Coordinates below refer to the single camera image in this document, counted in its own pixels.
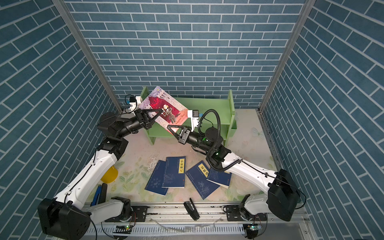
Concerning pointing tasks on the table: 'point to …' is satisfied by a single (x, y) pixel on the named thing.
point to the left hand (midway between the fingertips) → (162, 114)
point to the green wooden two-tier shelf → (224, 105)
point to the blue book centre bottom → (198, 175)
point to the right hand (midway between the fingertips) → (166, 126)
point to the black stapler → (191, 209)
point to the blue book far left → (155, 182)
